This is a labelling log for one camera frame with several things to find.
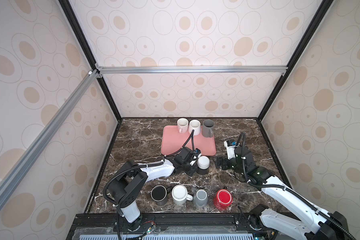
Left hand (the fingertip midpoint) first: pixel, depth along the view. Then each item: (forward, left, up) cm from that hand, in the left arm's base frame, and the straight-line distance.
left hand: (199, 166), depth 87 cm
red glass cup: (-18, -11, +2) cm, 21 cm away
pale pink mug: (+31, +10, +1) cm, 33 cm away
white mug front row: (-16, +11, +1) cm, 20 cm away
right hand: (+2, -10, +10) cm, 14 cm away
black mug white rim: (-17, +21, +3) cm, 27 cm away
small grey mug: (-19, +1, +4) cm, 19 cm away
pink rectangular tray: (+19, -6, -7) cm, 21 cm away
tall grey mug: (+25, -7, +4) cm, 27 cm away
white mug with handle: (+33, +1, -1) cm, 33 cm away
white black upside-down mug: (0, -2, +2) cm, 3 cm away
